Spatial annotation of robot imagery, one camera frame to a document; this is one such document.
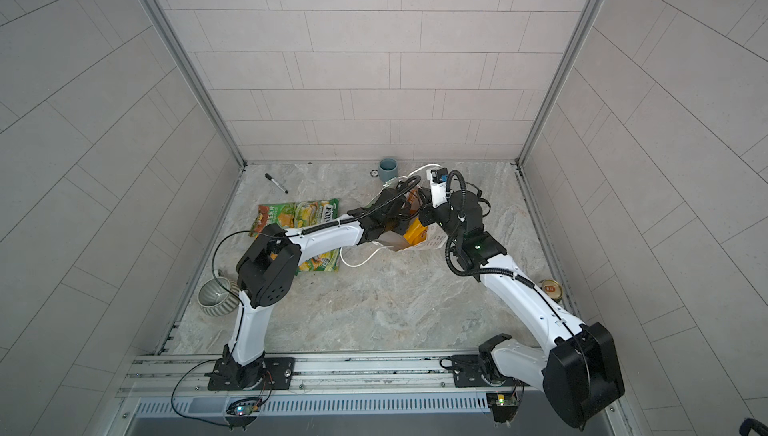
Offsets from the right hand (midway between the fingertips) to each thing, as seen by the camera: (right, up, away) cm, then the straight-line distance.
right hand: (417, 190), depth 76 cm
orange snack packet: (0, -12, +8) cm, 15 cm away
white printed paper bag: (+4, -12, -1) cm, 13 cm away
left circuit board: (-38, -47, -12) cm, 62 cm away
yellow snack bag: (-29, -12, -20) cm, 37 cm away
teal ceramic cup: (-9, +7, +32) cm, 34 cm away
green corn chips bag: (-44, -9, +23) cm, 50 cm away
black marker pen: (-54, +4, +35) cm, 64 cm away
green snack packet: (-33, -8, +23) cm, 40 cm away
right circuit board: (+20, -50, -8) cm, 54 cm away
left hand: (0, -7, +17) cm, 18 cm away
